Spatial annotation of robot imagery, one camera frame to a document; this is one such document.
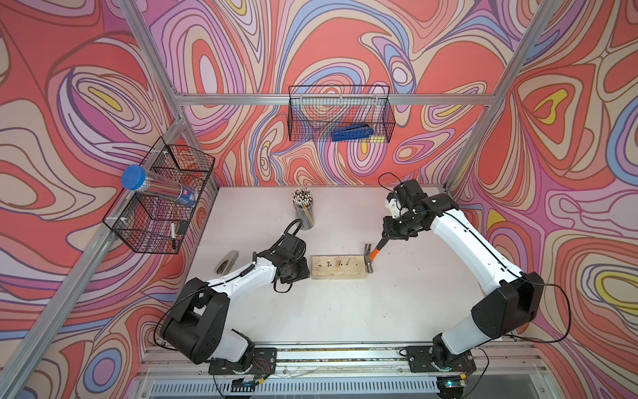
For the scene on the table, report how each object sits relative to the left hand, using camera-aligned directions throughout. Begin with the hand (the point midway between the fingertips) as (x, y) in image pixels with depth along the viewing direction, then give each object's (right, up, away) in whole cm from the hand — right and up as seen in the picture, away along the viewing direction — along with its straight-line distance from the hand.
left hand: (310, 274), depth 88 cm
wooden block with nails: (+11, +2, +2) cm, 11 cm away
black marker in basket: (-40, +15, -15) cm, 46 cm away
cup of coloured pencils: (-3, +27, +4) cm, 28 cm away
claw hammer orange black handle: (+22, +6, +1) cm, 23 cm away
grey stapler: (-32, +3, +4) cm, 32 cm away
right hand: (+26, +13, -8) cm, 30 cm away
